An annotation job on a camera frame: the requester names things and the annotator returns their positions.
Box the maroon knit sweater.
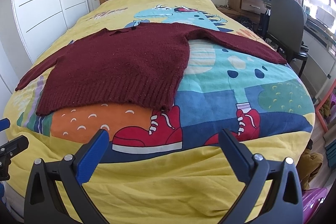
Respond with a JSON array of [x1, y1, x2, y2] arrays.
[[17, 23, 285, 116]]

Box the pink plastic box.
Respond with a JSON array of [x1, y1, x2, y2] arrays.
[[302, 188, 328, 224]]

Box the mustard cloth on floor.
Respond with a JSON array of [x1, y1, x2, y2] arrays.
[[296, 149, 323, 191]]

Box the dark green chair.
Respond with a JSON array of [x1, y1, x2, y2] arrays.
[[264, 0, 309, 77]]

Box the black bag on floor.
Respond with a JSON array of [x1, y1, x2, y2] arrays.
[[237, 16, 254, 31]]

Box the orange frame stand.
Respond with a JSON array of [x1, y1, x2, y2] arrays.
[[315, 88, 335, 132]]

